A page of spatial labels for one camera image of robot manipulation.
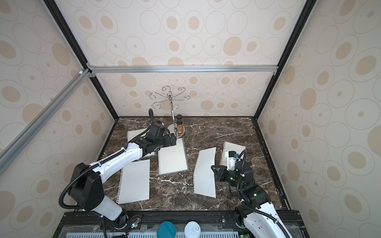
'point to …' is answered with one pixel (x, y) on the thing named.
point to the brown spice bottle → (179, 127)
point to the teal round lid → (166, 229)
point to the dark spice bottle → (179, 116)
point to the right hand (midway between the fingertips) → (216, 167)
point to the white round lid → (192, 229)
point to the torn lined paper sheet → (134, 185)
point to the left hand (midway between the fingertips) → (175, 138)
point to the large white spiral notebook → (132, 134)
